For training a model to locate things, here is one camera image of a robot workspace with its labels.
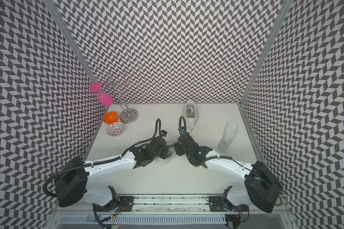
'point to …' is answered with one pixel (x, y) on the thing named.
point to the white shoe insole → (230, 131)
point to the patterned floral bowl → (115, 129)
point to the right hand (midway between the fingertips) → (181, 144)
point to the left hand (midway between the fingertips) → (165, 147)
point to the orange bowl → (110, 117)
